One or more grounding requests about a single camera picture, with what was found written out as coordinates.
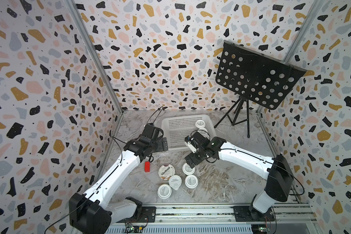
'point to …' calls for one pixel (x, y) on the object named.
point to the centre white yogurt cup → (191, 182)
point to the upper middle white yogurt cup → (187, 169)
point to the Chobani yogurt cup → (166, 170)
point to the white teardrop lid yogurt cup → (175, 181)
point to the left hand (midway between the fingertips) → (160, 143)
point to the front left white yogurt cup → (164, 191)
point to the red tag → (147, 166)
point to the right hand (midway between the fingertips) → (192, 158)
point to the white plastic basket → (176, 128)
